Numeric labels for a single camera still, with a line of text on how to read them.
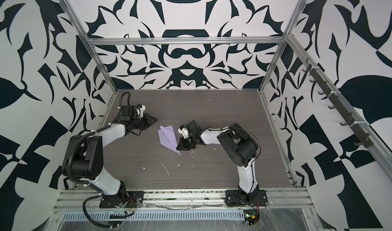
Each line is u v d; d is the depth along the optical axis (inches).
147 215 28.0
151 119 34.3
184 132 34.9
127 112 29.3
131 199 28.7
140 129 32.9
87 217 26.6
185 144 32.2
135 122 31.3
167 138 36.9
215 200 29.8
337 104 21.7
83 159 18.2
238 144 20.6
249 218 28.2
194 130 30.4
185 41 37.5
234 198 29.3
